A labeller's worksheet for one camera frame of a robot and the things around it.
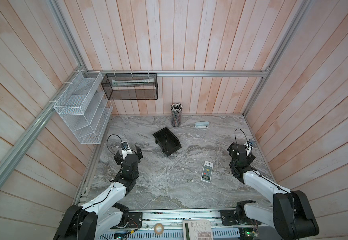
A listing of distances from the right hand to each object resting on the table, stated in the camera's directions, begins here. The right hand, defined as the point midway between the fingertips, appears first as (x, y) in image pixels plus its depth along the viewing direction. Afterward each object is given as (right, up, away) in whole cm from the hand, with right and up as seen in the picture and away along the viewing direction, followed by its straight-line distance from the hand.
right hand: (242, 146), depth 87 cm
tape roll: (-47, -37, -16) cm, 62 cm away
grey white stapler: (-19, +14, +24) cm, 34 cm away
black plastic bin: (-45, +3, +17) cm, 48 cm away
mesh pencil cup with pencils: (-39, +25, +14) cm, 48 cm away
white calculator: (-30, -37, -18) cm, 51 cm away
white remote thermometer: (-21, -15, +2) cm, 26 cm away
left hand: (-67, -1, -3) cm, 67 cm away
